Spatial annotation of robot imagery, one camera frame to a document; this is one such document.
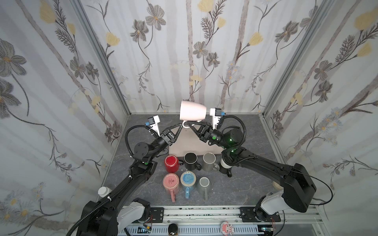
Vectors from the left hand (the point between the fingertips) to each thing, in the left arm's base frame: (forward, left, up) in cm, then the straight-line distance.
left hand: (183, 127), depth 61 cm
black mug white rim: (0, -3, -29) cm, 29 cm away
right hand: (-3, -4, +4) cm, 7 cm away
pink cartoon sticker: (-34, -19, -34) cm, 52 cm away
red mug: (-2, +8, -31) cm, 32 cm away
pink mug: (-14, +7, -28) cm, 32 cm away
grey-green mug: (-3, -13, -29) cm, 32 cm away
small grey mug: (-16, -10, -29) cm, 35 cm away
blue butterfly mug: (-12, -1, -28) cm, 31 cm away
